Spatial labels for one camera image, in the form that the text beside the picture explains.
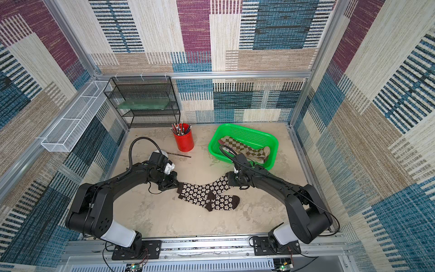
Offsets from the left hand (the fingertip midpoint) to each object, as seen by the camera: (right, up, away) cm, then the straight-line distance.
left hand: (181, 184), depth 89 cm
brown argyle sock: (+42, +14, +8) cm, 45 cm away
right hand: (+27, +1, 0) cm, 27 cm away
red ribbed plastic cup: (-1, +22, +13) cm, 25 cm away
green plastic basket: (+36, +26, +19) cm, 48 cm away
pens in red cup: (-3, +28, +7) cm, 29 cm away
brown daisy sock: (+21, 0, +1) cm, 21 cm away
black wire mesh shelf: (-27, +47, +17) cm, 56 cm away
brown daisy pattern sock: (+20, -9, -2) cm, 22 cm away
